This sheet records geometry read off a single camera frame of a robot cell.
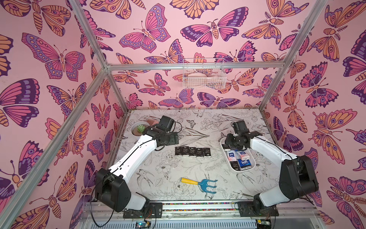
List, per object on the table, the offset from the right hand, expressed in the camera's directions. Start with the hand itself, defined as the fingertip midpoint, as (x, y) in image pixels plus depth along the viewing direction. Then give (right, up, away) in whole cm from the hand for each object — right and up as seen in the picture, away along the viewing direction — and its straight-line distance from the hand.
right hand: (225, 141), depth 90 cm
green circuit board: (-46, -39, -20) cm, 63 cm away
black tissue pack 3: (-16, -7, +2) cm, 18 cm away
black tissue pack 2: (-21, -7, +4) cm, 22 cm away
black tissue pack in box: (+6, -14, -3) cm, 15 cm away
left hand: (-33, +3, -7) cm, 34 cm away
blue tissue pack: (+11, -14, -4) cm, 18 cm away
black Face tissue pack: (-30, -7, +4) cm, 31 cm away
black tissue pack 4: (-11, -7, +3) cm, 14 cm away
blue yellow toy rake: (-15, -24, -7) cm, 29 cm away
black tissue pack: (-25, -6, +4) cm, 26 cm away
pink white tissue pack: (+11, -8, -3) cm, 14 cm away
